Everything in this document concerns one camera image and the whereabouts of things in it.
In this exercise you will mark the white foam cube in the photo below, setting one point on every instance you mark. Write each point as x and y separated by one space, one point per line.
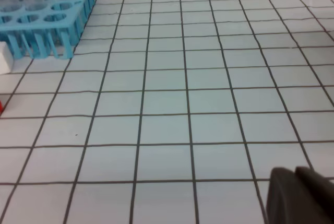
6 59

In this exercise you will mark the red capped test tube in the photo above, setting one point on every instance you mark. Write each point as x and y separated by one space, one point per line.
1 107

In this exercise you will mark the blue test tube rack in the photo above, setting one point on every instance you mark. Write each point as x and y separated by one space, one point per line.
54 30

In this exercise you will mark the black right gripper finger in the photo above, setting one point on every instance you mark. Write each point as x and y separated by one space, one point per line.
299 196

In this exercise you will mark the white checkered table cloth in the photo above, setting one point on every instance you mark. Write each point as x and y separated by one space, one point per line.
170 111

